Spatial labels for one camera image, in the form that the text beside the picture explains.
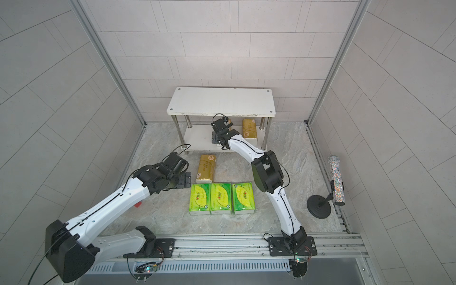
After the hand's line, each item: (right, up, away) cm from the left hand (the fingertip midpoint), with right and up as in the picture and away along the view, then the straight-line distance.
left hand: (185, 179), depth 80 cm
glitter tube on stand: (+63, -1, -12) cm, 64 cm away
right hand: (+16, +20, +22) cm, 34 cm away
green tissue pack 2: (+16, -8, -1) cm, 18 cm away
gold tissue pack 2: (+31, +22, +16) cm, 41 cm away
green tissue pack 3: (+27, -9, -1) cm, 28 cm away
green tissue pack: (+7, -10, -3) cm, 12 cm away
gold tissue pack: (+9, +3, +8) cm, 12 cm away
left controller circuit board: (-11, -31, -14) cm, 36 cm away
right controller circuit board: (+49, -32, -11) cm, 59 cm away
